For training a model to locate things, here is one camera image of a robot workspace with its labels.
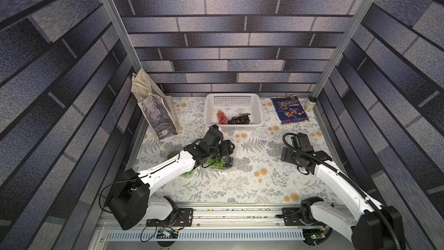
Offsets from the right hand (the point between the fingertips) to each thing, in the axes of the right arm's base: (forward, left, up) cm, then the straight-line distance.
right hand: (290, 154), depth 85 cm
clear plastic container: (-4, +31, -2) cm, 31 cm away
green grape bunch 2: (-4, +37, 0) cm, 37 cm away
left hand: (0, +30, +7) cm, 30 cm away
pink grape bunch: (+24, +36, -2) cm, 43 cm away
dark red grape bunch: (+24, +22, -3) cm, 33 cm away
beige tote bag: (+18, +68, +17) cm, 73 cm away
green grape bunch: (-9, +52, -5) cm, 53 cm away
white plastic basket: (+34, +29, -7) cm, 45 cm away
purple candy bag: (+32, -8, -3) cm, 33 cm away
